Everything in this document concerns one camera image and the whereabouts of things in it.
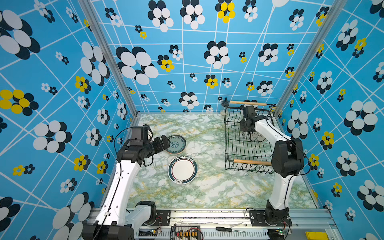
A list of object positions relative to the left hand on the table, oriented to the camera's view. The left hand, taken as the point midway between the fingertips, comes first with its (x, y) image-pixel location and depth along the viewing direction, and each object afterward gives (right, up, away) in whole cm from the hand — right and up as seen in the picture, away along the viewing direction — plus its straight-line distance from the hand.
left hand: (165, 142), depth 76 cm
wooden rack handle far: (+51, +24, +22) cm, 61 cm away
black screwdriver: (+31, -41, -6) cm, 51 cm away
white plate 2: (+4, -4, +23) cm, 24 cm away
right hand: (+51, +8, +23) cm, 57 cm away
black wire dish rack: (+48, -8, +20) cm, 53 cm away
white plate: (+8, -18, +13) cm, 24 cm away
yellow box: (+71, -43, -7) cm, 83 cm away
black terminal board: (+11, -41, -8) cm, 43 cm away
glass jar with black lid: (+36, +21, +27) cm, 49 cm away
